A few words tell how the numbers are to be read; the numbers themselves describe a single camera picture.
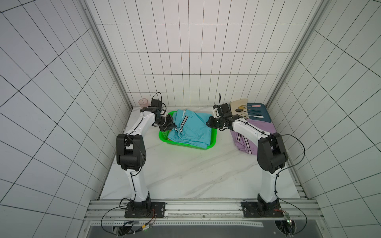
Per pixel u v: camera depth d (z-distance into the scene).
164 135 0.94
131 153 0.52
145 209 0.66
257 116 1.15
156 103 0.77
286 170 0.87
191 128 0.92
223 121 0.72
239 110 1.18
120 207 0.72
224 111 0.76
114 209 0.65
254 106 1.19
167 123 0.82
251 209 0.73
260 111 1.18
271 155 0.52
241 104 1.19
